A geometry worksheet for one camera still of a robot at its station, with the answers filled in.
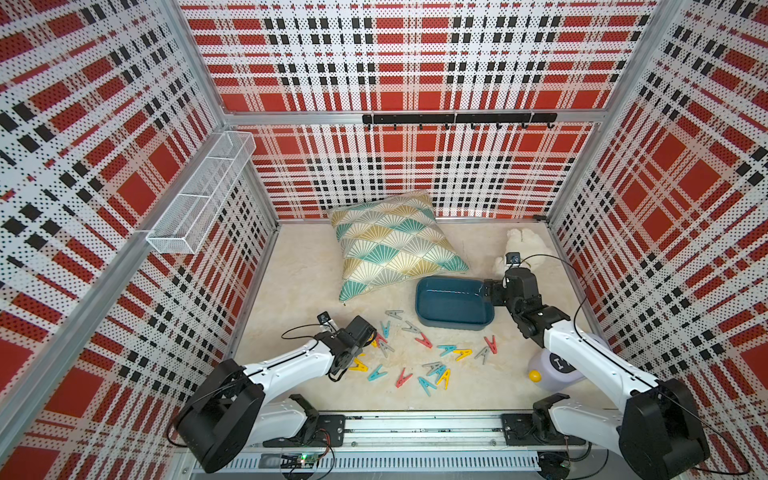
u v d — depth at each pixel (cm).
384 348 88
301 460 69
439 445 72
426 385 81
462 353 86
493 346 88
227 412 41
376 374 82
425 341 89
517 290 65
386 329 91
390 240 94
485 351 86
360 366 84
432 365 84
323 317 78
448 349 87
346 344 66
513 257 73
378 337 91
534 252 73
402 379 82
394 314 95
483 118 89
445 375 82
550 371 74
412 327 92
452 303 95
